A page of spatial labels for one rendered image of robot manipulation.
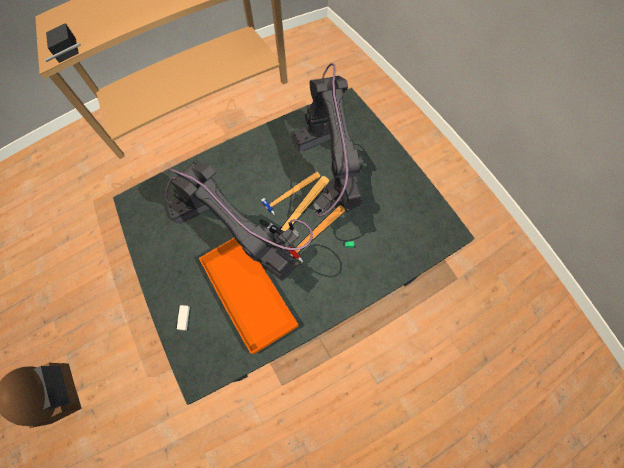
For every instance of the orange bin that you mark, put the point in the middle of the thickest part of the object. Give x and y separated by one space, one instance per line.
249 298

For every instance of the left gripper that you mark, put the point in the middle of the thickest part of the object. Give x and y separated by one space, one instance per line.
330 195

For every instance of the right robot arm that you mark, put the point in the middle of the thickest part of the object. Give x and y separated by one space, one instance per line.
209 194

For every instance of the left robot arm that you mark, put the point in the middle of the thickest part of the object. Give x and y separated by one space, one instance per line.
329 107

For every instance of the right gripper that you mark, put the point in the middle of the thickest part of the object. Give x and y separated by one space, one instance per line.
285 240

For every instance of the small white rectangular block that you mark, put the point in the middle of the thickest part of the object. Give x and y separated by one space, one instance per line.
183 318

